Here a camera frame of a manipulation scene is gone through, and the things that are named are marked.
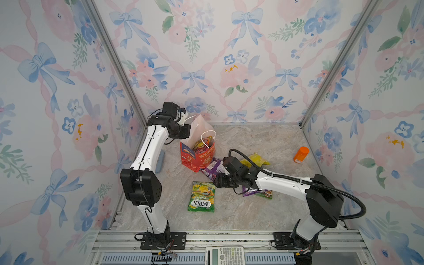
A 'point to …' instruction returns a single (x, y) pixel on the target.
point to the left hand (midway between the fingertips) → (189, 132)
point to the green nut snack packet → (267, 194)
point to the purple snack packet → (215, 168)
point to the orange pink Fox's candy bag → (199, 146)
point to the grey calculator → (224, 255)
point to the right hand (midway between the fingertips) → (216, 182)
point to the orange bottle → (301, 154)
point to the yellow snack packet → (256, 160)
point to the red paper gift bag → (200, 129)
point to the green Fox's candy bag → (202, 197)
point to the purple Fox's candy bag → (247, 191)
